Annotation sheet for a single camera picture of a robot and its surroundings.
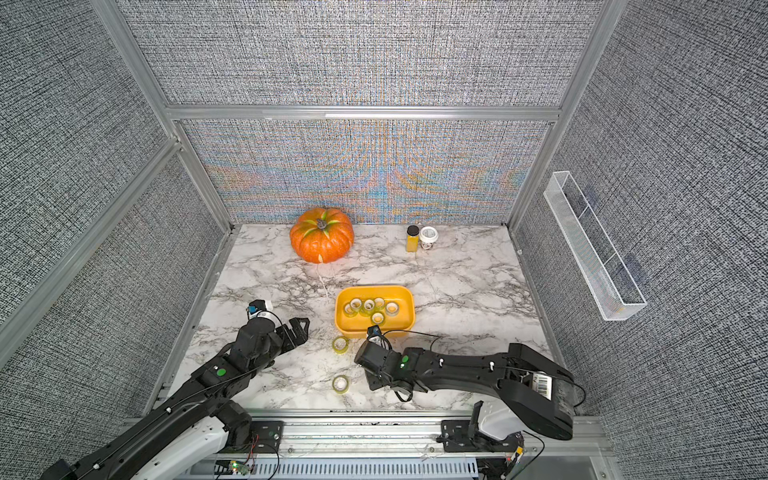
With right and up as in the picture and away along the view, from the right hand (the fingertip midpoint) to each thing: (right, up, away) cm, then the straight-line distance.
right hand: (371, 364), depth 82 cm
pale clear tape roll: (+2, +15, +15) cm, 21 cm away
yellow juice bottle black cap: (+14, +34, +30) cm, 47 cm away
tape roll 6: (-10, +3, +6) cm, 12 cm away
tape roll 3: (-1, +14, +13) cm, 19 cm away
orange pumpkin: (-17, +37, +18) cm, 45 cm away
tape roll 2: (-5, +15, +13) cm, 20 cm away
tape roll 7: (-9, -5, 0) cm, 10 cm away
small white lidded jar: (+19, +37, +25) cm, 49 cm away
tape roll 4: (+6, +13, +13) cm, 19 cm away
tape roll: (-8, +12, +13) cm, 20 cm away
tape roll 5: (+1, +10, +11) cm, 15 cm away
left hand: (-18, +12, -2) cm, 22 cm away
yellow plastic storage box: (-5, +8, +9) cm, 13 cm away
